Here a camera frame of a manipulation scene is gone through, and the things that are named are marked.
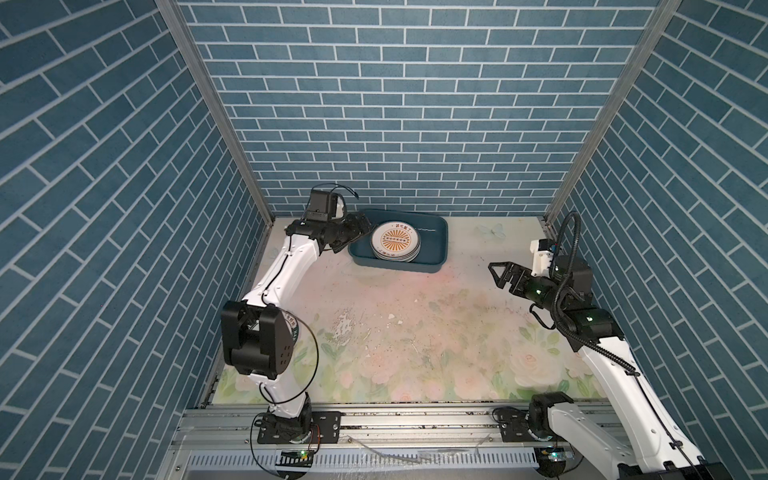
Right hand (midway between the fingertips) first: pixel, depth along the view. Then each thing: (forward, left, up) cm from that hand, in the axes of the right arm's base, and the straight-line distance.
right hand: (500, 266), depth 75 cm
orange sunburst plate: (+24, +29, -21) cm, 43 cm away
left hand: (+12, +37, -2) cm, 39 cm away
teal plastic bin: (+34, +15, -23) cm, 44 cm away
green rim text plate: (-9, +58, -24) cm, 63 cm away
